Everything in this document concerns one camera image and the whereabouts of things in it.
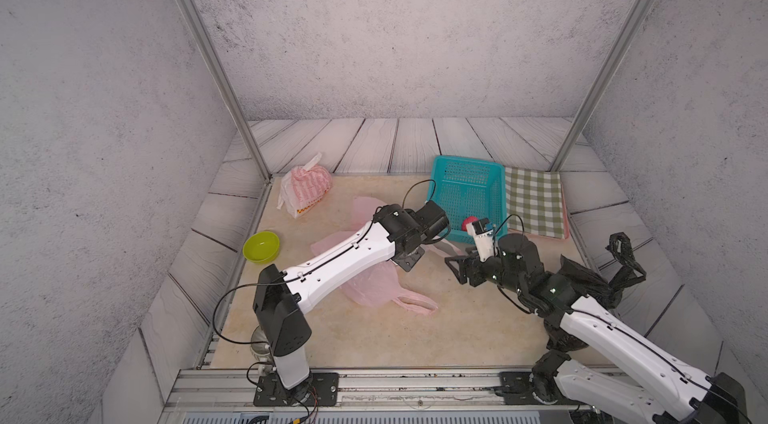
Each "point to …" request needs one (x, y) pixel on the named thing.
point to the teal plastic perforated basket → (467, 187)
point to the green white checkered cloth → (534, 201)
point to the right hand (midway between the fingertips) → (460, 254)
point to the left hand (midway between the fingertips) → (404, 254)
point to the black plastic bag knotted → (590, 284)
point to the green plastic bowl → (261, 247)
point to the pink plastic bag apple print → (383, 287)
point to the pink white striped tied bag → (303, 187)
